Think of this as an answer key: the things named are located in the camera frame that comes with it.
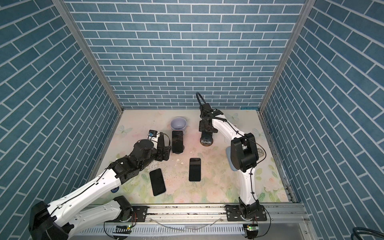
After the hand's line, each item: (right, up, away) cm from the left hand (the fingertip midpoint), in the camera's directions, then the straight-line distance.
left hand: (165, 146), depth 78 cm
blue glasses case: (+37, -8, +18) cm, 42 cm away
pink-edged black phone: (+5, 0, +14) cm, 14 cm away
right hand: (+22, +9, +19) cm, 30 cm away
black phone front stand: (-5, -21, +5) cm, 23 cm away
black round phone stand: (+23, +1, +16) cm, 28 cm away
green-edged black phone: (+16, -16, +11) cm, 25 cm away
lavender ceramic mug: (+3, +11, +30) cm, 32 cm away
